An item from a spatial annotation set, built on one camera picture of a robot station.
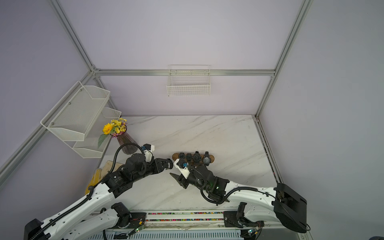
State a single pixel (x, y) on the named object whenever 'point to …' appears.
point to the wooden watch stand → (175, 156)
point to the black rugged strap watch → (196, 157)
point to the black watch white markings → (189, 156)
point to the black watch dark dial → (181, 155)
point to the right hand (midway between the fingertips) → (176, 169)
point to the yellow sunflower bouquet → (114, 128)
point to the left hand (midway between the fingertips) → (166, 163)
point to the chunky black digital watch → (206, 159)
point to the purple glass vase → (125, 138)
